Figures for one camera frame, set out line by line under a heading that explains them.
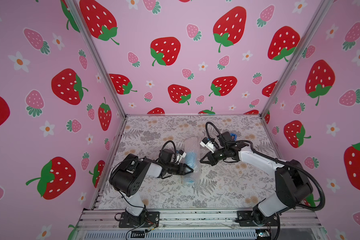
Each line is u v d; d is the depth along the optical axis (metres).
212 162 0.73
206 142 0.77
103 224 0.73
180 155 0.86
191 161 0.88
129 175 0.50
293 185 0.45
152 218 0.74
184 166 0.83
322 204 0.38
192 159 0.88
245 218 0.73
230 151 0.66
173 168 0.82
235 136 1.03
